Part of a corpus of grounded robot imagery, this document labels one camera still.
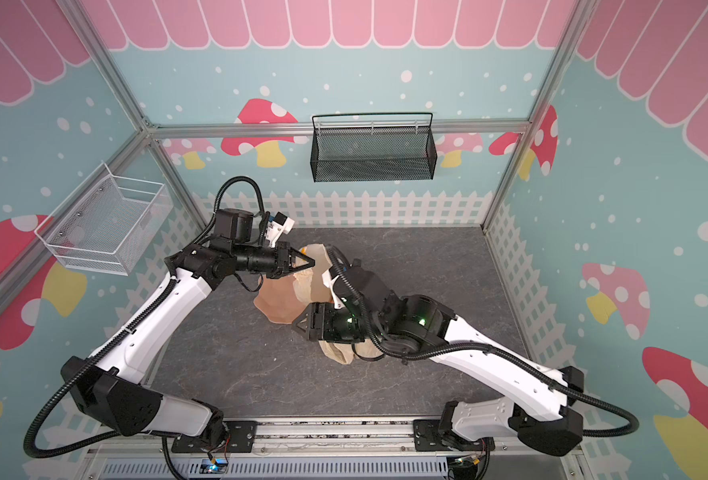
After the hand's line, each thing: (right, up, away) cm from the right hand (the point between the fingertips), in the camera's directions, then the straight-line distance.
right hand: (300, 329), depth 57 cm
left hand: (0, +11, +13) cm, 17 cm away
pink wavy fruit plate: (-16, 0, +40) cm, 43 cm away
